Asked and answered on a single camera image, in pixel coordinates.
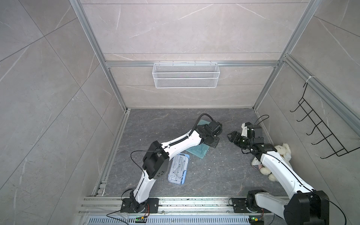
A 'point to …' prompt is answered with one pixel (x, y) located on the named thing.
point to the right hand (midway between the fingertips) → (231, 136)
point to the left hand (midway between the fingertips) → (215, 139)
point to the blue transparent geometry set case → (179, 165)
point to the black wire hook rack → (328, 135)
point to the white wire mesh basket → (183, 75)
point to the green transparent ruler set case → (201, 149)
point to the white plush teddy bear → (284, 152)
